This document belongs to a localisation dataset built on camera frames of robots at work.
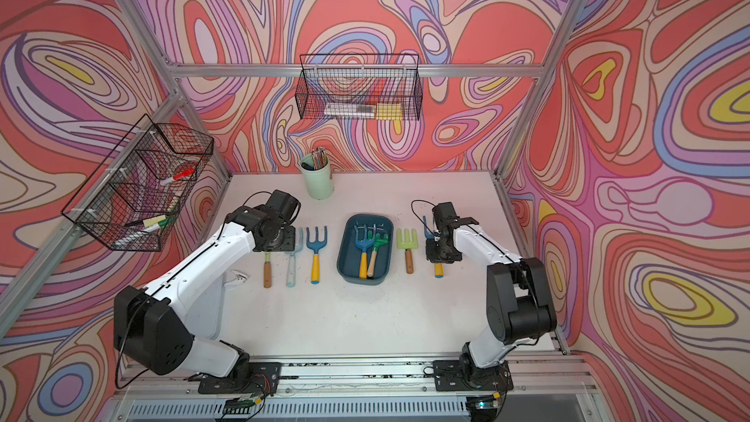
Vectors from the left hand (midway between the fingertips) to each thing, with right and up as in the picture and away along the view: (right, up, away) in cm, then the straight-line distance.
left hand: (284, 242), depth 83 cm
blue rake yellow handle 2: (+46, -9, +5) cm, 47 cm away
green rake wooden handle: (-8, -11, +8) cm, 15 cm away
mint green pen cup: (+6, +22, +18) cm, 29 cm away
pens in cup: (+6, +27, +20) cm, 35 cm away
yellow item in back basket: (+31, +40, +7) cm, 51 cm away
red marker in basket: (-28, +18, -5) cm, 34 cm away
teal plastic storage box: (+18, -6, +12) cm, 22 cm away
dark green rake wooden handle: (+27, -2, +15) cm, 31 cm away
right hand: (+47, -8, +7) cm, 48 cm away
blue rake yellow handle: (+6, -3, +15) cm, 17 cm away
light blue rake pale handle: (-1, -10, +9) cm, 14 cm away
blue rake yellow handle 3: (+23, -3, +15) cm, 27 cm away
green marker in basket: (-27, +6, -12) cm, 30 cm away
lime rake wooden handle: (+38, -4, +15) cm, 41 cm away
